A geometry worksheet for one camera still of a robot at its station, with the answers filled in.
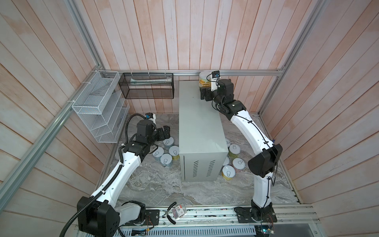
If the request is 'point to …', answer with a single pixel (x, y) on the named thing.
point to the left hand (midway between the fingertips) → (163, 131)
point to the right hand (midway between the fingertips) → (207, 85)
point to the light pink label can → (226, 161)
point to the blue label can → (158, 153)
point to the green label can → (234, 150)
